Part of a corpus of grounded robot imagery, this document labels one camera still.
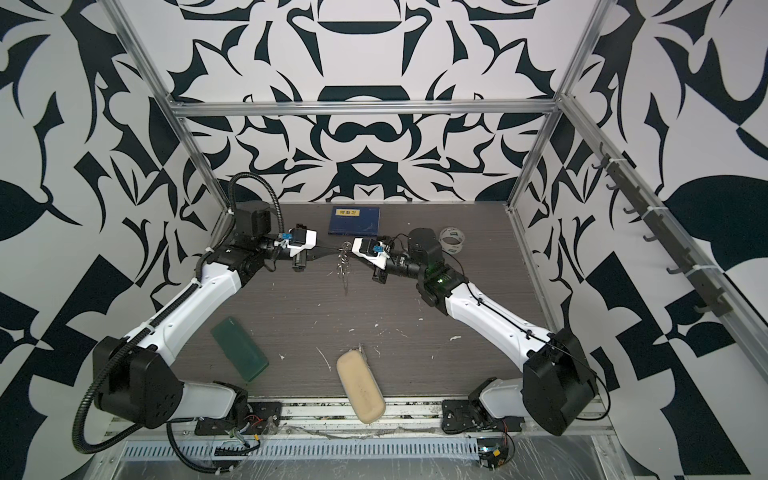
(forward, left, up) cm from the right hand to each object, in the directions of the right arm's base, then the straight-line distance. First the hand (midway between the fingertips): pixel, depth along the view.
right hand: (354, 247), depth 70 cm
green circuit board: (-37, -31, -32) cm, 58 cm away
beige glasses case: (-24, 0, -26) cm, 35 cm away
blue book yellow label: (+33, +4, -29) cm, 44 cm away
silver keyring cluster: (-6, +2, 0) cm, 6 cm away
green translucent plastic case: (-15, +32, -29) cm, 46 cm away
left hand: (+1, +3, +1) cm, 3 cm away
